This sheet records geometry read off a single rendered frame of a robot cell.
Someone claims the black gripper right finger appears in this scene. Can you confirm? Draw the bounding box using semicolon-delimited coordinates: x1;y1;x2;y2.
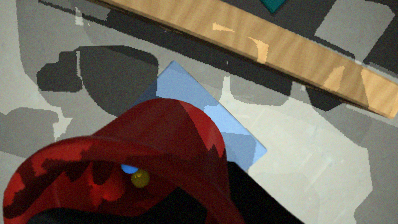
227;161;305;224

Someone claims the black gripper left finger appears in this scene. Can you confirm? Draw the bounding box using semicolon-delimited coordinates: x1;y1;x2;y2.
26;186;208;224

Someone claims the olive yellow marble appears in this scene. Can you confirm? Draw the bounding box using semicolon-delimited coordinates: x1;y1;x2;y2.
131;169;150;188

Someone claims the dark blue marble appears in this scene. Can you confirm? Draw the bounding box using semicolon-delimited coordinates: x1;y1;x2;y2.
121;164;139;174

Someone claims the wooden plank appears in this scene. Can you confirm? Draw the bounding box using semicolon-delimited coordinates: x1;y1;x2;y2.
86;0;398;119

